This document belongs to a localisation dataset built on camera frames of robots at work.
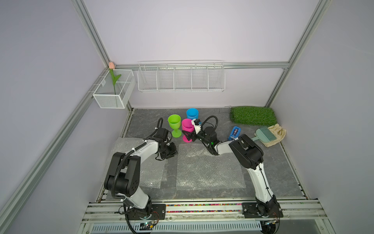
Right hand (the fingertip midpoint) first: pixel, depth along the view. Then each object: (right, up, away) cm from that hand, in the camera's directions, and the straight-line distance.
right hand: (185, 126), depth 95 cm
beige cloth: (+69, -5, +10) cm, 70 cm away
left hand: (-5, -17, -5) cm, 19 cm away
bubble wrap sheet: (-19, -28, -9) cm, 35 cm away
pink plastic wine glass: (+2, 0, -8) cm, 8 cm away
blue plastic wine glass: (+4, +9, +5) cm, 11 cm away
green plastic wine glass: (-7, +3, +1) cm, 8 cm away
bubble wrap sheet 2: (+8, -26, -6) cm, 28 cm away
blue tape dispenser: (+34, -5, +6) cm, 35 cm away
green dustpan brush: (+56, -6, +8) cm, 57 cm away
